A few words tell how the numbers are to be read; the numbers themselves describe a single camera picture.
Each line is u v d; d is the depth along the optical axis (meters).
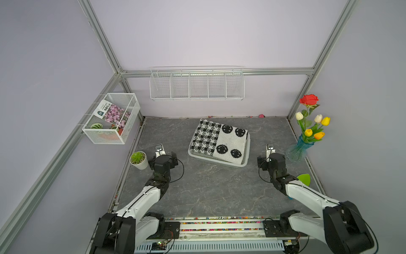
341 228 0.41
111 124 0.73
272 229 0.74
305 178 0.90
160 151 0.73
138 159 0.89
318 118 0.79
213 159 0.87
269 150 0.76
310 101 0.78
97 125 0.71
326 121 0.77
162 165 0.63
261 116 1.24
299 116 0.83
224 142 0.89
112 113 0.75
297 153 0.92
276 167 0.67
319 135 0.71
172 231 0.72
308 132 0.74
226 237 0.73
